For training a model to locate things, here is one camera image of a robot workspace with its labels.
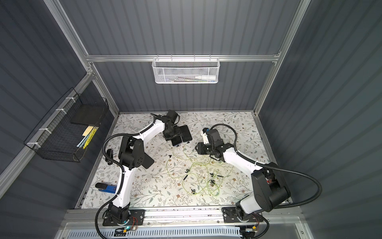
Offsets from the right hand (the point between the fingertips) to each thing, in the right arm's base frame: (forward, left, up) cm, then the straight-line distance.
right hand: (199, 147), depth 87 cm
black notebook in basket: (+9, +60, +19) cm, 64 cm away
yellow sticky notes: (0, +59, +15) cm, 61 cm away
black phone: (+20, +11, -13) cm, 26 cm away
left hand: (+13, +14, -7) cm, 20 cm away
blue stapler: (-22, +51, -6) cm, 56 cm away
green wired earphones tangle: (-12, 0, -12) cm, 17 cm away
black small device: (+1, +58, -9) cm, 59 cm away
